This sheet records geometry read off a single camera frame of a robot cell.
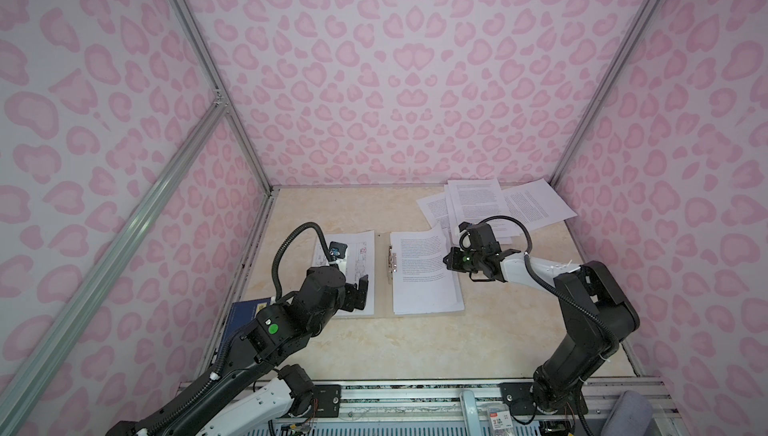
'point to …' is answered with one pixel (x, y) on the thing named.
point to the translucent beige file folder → (383, 284)
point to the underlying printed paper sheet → (435, 210)
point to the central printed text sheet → (476, 200)
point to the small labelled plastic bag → (501, 420)
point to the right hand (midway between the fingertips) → (444, 257)
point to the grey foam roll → (631, 416)
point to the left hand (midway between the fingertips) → (351, 269)
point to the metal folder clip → (392, 262)
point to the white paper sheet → (420, 279)
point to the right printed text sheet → (536, 205)
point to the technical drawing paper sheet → (360, 262)
